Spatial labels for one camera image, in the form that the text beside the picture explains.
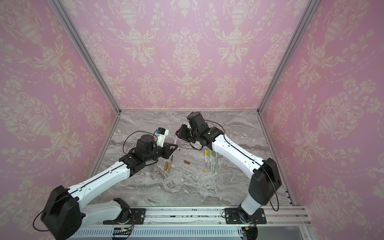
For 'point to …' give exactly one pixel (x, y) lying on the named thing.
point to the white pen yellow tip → (205, 156)
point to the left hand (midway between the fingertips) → (177, 147)
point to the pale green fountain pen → (216, 157)
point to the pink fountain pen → (175, 140)
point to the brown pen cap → (187, 162)
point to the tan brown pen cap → (166, 165)
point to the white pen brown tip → (178, 148)
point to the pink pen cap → (178, 128)
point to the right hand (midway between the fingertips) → (176, 133)
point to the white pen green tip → (210, 156)
